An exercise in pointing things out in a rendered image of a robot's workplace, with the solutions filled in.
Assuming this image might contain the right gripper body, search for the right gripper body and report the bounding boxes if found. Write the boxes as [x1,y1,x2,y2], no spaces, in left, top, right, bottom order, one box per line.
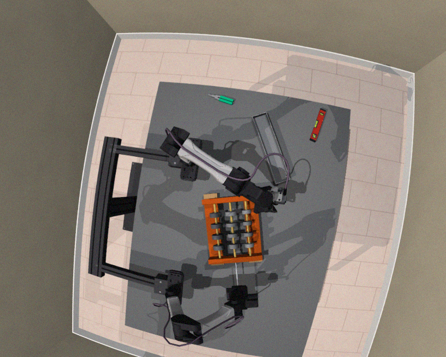
[226,285,248,301]

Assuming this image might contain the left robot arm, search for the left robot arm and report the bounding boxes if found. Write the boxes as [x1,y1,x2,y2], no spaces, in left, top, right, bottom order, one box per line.
[160,126,273,208]

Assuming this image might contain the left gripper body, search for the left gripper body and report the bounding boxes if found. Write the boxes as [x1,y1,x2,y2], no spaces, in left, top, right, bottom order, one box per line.
[254,186,283,214]

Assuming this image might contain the green-handled pliers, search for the green-handled pliers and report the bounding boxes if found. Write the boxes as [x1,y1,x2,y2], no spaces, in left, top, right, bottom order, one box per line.
[209,95,234,105]

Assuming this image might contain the red spirit level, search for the red spirit level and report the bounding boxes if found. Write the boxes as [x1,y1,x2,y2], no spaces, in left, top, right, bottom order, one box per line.
[310,108,326,142]

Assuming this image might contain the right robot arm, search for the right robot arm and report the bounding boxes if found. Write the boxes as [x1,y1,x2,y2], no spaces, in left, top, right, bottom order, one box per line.
[165,272,259,345]

